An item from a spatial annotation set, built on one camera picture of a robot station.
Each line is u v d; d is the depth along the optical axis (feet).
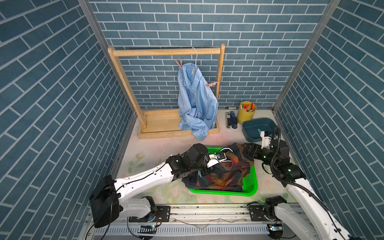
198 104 3.14
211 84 2.37
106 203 1.30
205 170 2.15
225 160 2.09
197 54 2.27
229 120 3.55
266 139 2.27
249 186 2.68
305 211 1.54
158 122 3.74
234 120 3.55
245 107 3.47
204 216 2.43
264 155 2.14
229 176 2.56
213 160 2.03
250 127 3.55
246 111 3.43
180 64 2.92
